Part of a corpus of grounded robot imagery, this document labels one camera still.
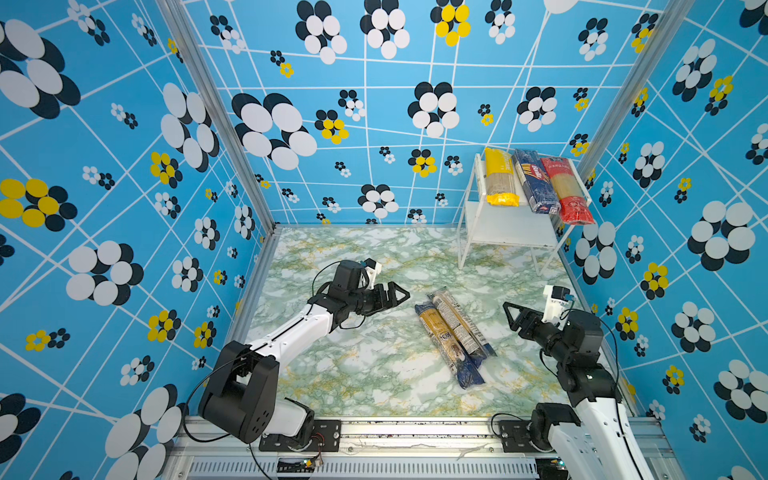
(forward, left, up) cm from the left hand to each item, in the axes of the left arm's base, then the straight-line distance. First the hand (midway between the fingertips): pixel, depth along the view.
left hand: (401, 298), depth 82 cm
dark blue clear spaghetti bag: (-11, -16, -12) cm, 23 cm away
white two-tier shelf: (+29, -38, 0) cm, 47 cm away
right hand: (-4, -30, +3) cm, 30 cm away
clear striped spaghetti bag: (-5, -20, -12) cm, 24 cm away
